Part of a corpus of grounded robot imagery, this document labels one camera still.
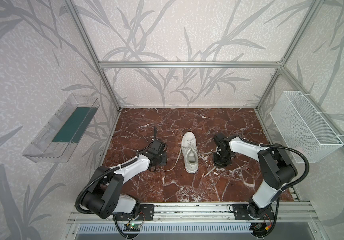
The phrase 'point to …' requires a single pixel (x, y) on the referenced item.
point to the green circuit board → (132, 227)
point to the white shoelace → (189, 148)
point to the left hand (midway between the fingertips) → (165, 154)
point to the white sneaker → (189, 139)
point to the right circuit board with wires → (262, 230)
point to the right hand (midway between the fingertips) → (215, 161)
